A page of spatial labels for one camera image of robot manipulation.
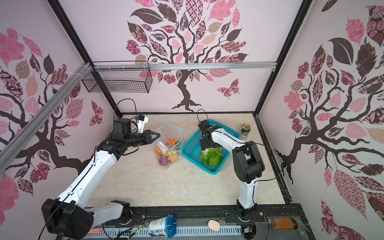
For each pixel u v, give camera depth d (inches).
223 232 27.4
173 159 33.8
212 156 33.6
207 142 26.4
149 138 26.0
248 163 19.6
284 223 27.4
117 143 22.4
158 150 34.6
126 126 23.2
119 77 37.3
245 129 38.3
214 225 27.6
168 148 31.7
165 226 24.9
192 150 38.3
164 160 34.4
